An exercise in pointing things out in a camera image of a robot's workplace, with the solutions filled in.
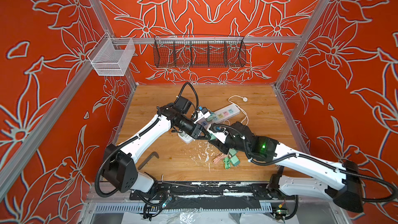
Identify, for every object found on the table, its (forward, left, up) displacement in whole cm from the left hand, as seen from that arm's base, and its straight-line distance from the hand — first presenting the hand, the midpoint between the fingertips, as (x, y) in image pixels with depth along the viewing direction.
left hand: (207, 136), depth 70 cm
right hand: (0, -1, -1) cm, 1 cm away
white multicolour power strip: (+24, -9, -17) cm, 31 cm away
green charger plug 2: (-5, -15, -17) cm, 24 cm away
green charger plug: (-1, -2, +2) cm, 3 cm away
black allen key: (-2, +29, -21) cm, 36 cm away
